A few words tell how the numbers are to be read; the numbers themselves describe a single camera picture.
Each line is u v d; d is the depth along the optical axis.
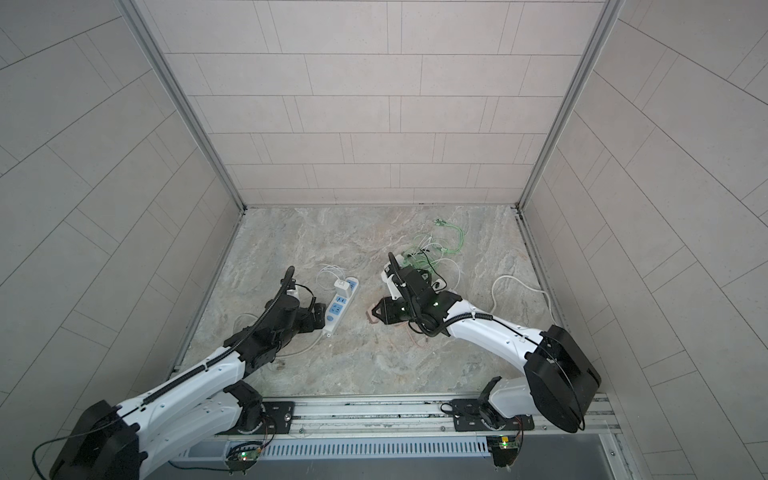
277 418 0.71
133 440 0.39
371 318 0.78
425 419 0.72
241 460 0.64
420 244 1.02
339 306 0.88
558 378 0.41
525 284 0.91
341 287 0.86
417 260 0.89
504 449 0.68
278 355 0.64
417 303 0.61
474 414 0.71
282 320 0.62
